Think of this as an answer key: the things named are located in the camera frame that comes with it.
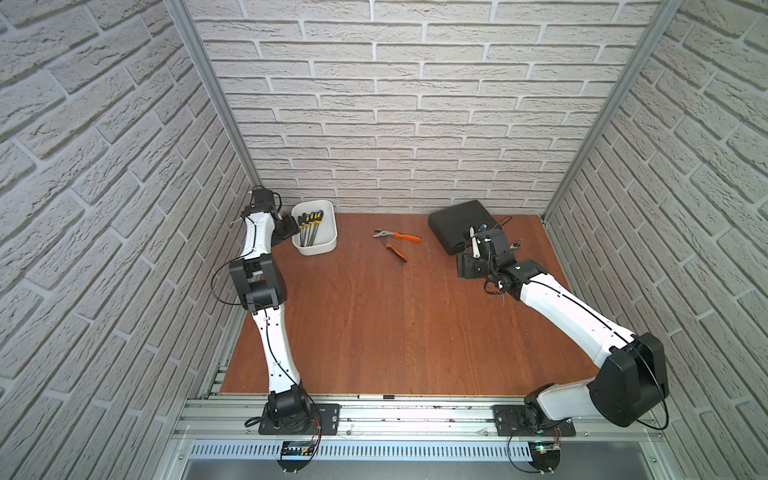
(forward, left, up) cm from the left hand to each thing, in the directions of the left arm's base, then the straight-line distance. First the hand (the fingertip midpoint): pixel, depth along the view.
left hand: (294, 225), depth 105 cm
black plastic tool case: (+5, -58, -6) cm, 59 cm away
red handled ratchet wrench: (-3, -82, -7) cm, 83 cm away
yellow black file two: (+10, 0, -7) cm, 13 cm away
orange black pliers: (+3, -32, -8) cm, 34 cm away
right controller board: (-68, -72, -8) cm, 99 cm away
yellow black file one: (+10, +2, -7) cm, 13 cm away
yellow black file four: (+9, -6, -8) cm, 14 cm away
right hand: (-22, -59, +10) cm, 63 cm away
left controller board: (-67, -11, -11) cm, 69 cm away
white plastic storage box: (+3, -10, -9) cm, 14 cm away
